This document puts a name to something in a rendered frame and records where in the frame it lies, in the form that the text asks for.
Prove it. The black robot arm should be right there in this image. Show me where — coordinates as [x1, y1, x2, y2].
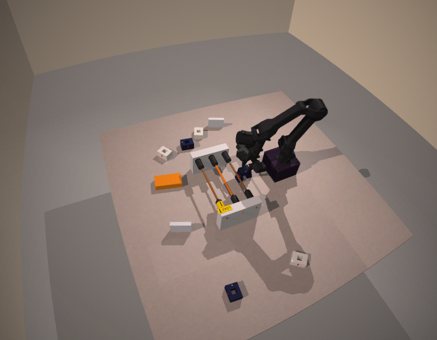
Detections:
[236, 99, 328, 167]

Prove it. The white square block with hole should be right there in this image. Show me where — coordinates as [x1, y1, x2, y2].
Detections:
[194, 127, 203, 139]

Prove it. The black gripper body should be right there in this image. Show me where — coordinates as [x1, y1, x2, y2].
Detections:
[236, 144, 267, 173]

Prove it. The orange rectangular bar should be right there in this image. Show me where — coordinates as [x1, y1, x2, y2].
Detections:
[154, 173, 182, 190]

